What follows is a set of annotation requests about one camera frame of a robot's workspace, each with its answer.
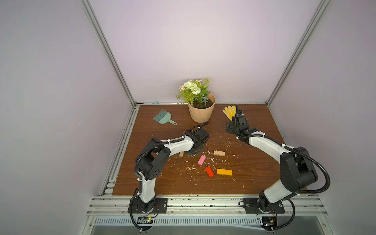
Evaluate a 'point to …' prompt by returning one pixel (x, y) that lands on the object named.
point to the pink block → (201, 159)
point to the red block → (209, 172)
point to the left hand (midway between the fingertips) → (200, 149)
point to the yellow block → (224, 172)
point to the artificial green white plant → (195, 91)
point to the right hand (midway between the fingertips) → (235, 123)
